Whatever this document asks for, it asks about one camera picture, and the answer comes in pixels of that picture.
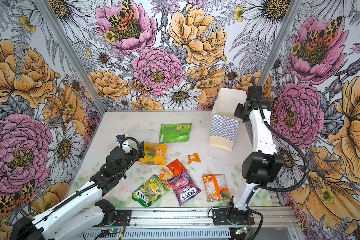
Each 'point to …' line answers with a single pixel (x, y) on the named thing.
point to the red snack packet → (176, 167)
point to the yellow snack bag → (154, 154)
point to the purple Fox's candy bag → (184, 187)
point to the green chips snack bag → (175, 132)
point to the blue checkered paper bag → (224, 123)
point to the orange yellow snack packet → (165, 176)
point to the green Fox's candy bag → (150, 192)
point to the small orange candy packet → (194, 157)
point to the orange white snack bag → (216, 187)
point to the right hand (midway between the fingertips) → (239, 117)
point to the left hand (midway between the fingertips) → (135, 147)
